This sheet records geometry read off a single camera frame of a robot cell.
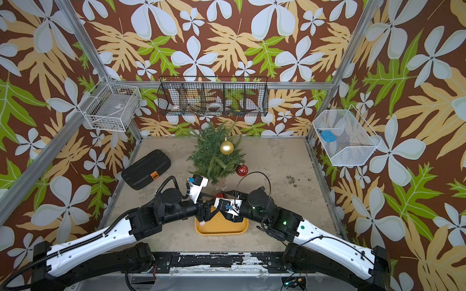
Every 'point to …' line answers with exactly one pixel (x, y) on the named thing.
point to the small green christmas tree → (216, 155)
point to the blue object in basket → (328, 136)
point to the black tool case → (145, 168)
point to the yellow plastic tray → (219, 225)
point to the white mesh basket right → (348, 139)
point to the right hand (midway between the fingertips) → (220, 197)
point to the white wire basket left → (110, 107)
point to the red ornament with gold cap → (220, 195)
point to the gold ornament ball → (226, 147)
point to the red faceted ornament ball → (242, 170)
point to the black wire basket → (213, 96)
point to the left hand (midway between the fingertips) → (221, 200)
